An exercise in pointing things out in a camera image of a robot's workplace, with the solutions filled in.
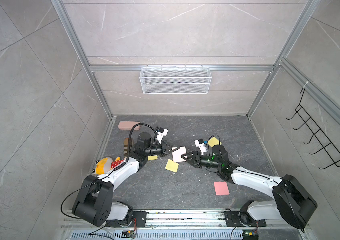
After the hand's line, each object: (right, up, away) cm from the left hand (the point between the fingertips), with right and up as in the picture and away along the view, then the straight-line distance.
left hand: (180, 147), depth 75 cm
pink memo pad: (-2, -4, 0) cm, 4 cm away
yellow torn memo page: (-5, -15, +19) cm, 24 cm away
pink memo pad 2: (+24, -25, +9) cm, 36 cm away
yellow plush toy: (-43, -11, +9) cm, 45 cm away
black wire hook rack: (+62, -3, -16) cm, 64 cm away
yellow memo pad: (+25, 0, +31) cm, 40 cm away
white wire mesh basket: (-2, +43, +26) cm, 50 cm away
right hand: (+2, -6, +1) cm, 7 cm away
